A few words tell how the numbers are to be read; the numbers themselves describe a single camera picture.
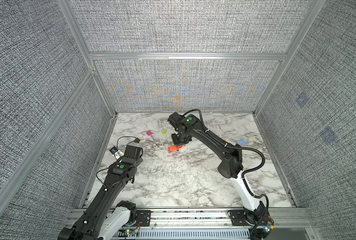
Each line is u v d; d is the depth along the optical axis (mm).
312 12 714
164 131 1087
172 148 949
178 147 862
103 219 472
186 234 701
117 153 686
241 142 1033
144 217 732
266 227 702
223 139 589
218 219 749
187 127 624
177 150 975
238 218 729
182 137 736
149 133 1089
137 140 1040
